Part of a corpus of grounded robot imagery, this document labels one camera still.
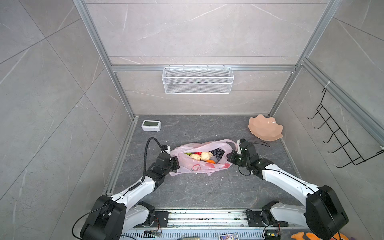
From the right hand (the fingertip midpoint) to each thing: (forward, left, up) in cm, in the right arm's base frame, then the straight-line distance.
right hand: (225, 153), depth 87 cm
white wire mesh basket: (+46, +15, +20) cm, 53 cm away
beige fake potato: (+1, +18, -4) cm, 18 cm away
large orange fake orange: (-2, +9, -6) cm, 11 cm away
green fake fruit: (+4, +22, -5) cm, 23 cm away
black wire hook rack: (+4, -49, +22) cm, 54 cm away
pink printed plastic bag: (-5, +22, -3) cm, 23 cm away
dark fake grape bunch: (+4, +4, -5) cm, 7 cm away
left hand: (0, +28, -1) cm, 28 cm away
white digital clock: (+28, +50, -5) cm, 57 cm away
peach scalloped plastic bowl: (+25, -35, -8) cm, 44 cm away
